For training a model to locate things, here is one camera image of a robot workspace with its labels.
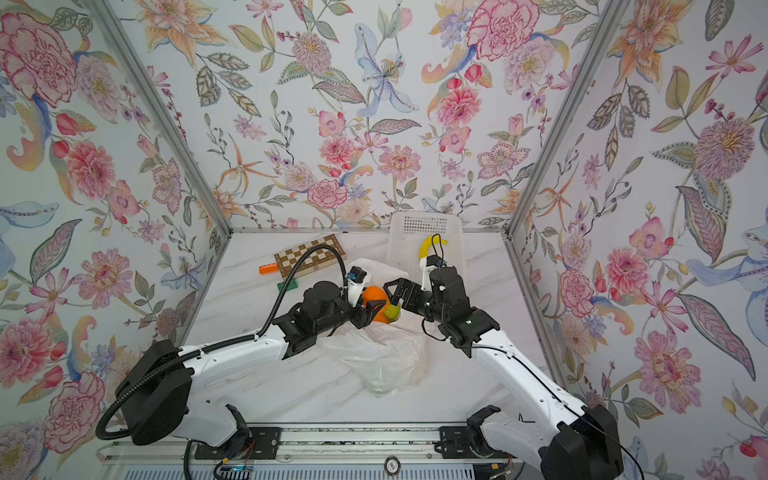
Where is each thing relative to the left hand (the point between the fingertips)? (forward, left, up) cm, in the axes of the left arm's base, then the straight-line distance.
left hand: (381, 300), depth 79 cm
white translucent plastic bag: (-13, -2, -6) cm, 15 cm away
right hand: (+2, -3, +3) cm, 4 cm away
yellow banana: (+37, -19, -18) cm, 45 cm away
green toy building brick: (+18, +31, -18) cm, 40 cm away
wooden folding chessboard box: (+29, +24, -17) cm, 41 cm away
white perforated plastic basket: (+33, -9, -18) cm, 38 cm away
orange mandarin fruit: (0, +2, +3) cm, 4 cm away
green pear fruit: (+5, -3, -15) cm, 16 cm away
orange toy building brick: (+27, +41, -20) cm, 53 cm away
